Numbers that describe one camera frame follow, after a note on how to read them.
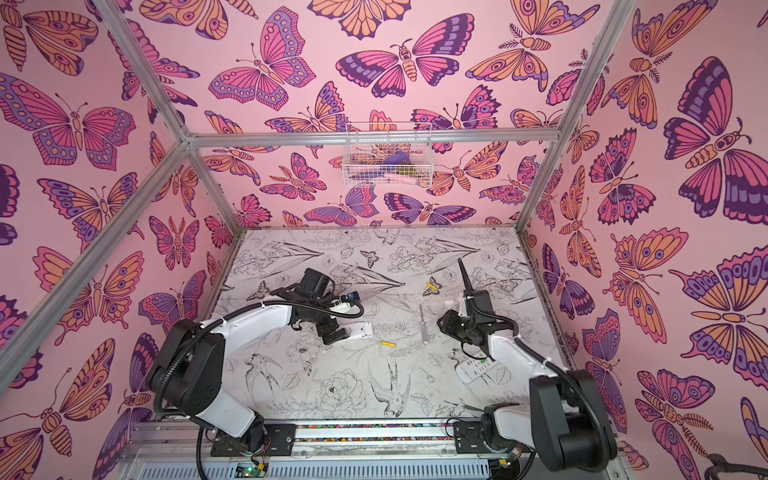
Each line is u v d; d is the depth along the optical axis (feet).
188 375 1.48
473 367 2.75
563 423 1.35
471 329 2.22
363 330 3.02
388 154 3.16
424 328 3.07
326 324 2.61
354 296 2.61
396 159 3.11
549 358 1.55
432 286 3.37
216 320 1.64
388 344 2.96
